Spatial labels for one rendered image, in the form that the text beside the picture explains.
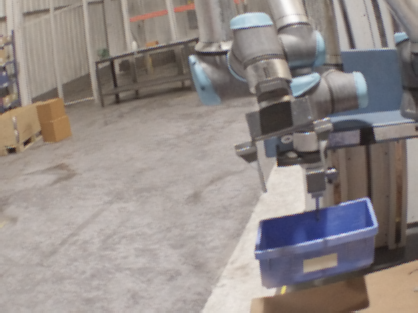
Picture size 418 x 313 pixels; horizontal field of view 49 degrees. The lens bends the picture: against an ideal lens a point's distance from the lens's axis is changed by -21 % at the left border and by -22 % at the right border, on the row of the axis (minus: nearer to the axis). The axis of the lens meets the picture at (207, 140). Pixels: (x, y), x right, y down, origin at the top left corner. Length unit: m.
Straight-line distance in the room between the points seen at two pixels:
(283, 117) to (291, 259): 0.32
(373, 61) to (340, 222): 0.57
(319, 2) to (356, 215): 0.56
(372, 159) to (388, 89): 0.28
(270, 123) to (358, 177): 0.83
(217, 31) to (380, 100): 0.58
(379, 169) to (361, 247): 0.68
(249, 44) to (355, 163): 0.84
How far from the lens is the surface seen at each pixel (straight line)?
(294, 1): 1.28
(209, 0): 1.44
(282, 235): 1.34
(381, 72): 1.66
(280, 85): 1.00
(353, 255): 1.19
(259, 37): 1.08
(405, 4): 1.32
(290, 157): 1.25
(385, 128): 1.53
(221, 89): 1.48
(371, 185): 1.84
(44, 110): 7.54
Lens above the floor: 1.24
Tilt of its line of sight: 13 degrees down
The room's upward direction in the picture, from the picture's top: 11 degrees counter-clockwise
